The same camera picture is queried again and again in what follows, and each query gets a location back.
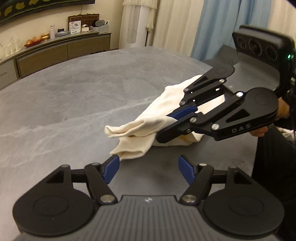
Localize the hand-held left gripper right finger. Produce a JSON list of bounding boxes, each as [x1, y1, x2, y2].
[[178, 155, 252, 205]]

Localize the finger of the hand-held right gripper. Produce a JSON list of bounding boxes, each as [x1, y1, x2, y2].
[[156, 92, 250, 143], [166, 75, 226, 120]]

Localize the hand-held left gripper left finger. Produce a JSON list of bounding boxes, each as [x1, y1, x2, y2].
[[45, 154, 120, 205]]

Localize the cream pants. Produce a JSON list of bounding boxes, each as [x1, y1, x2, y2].
[[105, 75, 204, 161]]

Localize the person's right hand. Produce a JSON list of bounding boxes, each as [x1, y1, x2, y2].
[[250, 97, 291, 138]]

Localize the grey chair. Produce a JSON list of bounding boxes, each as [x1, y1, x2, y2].
[[202, 44, 240, 68]]

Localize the person's dark clothing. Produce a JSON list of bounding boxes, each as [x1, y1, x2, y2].
[[252, 120, 296, 241]]

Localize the blue curtain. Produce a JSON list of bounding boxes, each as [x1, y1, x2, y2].
[[191, 0, 270, 62]]

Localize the cream curtain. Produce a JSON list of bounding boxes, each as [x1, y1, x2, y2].
[[150, 0, 205, 58]]

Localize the grey storage basket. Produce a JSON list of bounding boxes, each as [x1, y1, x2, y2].
[[92, 24, 110, 33]]

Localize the grey television cabinet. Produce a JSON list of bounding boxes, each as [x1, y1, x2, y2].
[[0, 31, 112, 91]]

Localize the wooden chess board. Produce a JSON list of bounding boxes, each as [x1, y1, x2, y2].
[[68, 13, 100, 28]]

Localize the white carton box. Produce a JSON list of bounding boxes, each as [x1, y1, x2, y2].
[[69, 20, 82, 34]]

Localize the plate of fruit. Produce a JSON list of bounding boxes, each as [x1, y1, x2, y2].
[[24, 37, 43, 48]]

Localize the tray of glass cups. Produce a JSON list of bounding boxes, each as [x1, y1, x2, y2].
[[0, 37, 22, 58]]

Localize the wall television with patterned cover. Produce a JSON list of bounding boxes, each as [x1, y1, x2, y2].
[[0, 0, 96, 27]]

